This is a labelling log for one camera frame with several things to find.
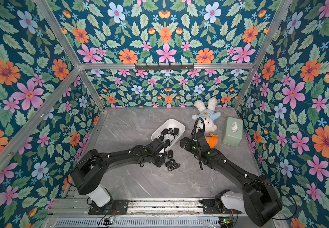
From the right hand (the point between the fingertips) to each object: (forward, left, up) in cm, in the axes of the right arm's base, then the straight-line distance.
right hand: (185, 142), depth 85 cm
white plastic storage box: (+22, +11, -9) cm, 27 cm away
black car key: (+16, +10, -10) cm, 22 cm away
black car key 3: (-8, +9, -11) cm, 17 cm away
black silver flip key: (+17, +7, -11) cm, 21 cm away
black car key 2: (-2, +10, -11) cm, 15 cm away
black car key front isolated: (+15, +15, -10) cm, 24 cm away
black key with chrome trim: (-11, +7, -10) cm, 17 cm away
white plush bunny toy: (+27, -17, -3) cm, 32 cm away
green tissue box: (+12, -32, -4) cm, 35 cm away
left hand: (-7, +13, -10) cm, 17 cm away
